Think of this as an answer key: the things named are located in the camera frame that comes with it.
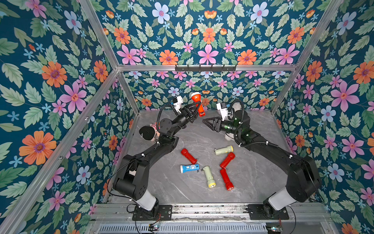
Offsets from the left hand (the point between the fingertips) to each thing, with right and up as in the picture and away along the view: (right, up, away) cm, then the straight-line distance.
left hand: (201, 105), depth 65 cm
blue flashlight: (-7, -35, +22) cm, 42 cm away
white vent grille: (+19, -60, +6) cm, 63 cm away
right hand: (+4, -5, +10) cm, 12 cm away
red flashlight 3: (+16, -43, +15) cm, 48 cm away
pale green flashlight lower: (+6, -41, +16) cm, 45 cm away
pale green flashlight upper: (+17, -26, +30) cm, 43 cm away
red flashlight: (-9, -27, +29) cm, 41 cm away
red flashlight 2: (+16, -32, +25) cm, 44 cm away
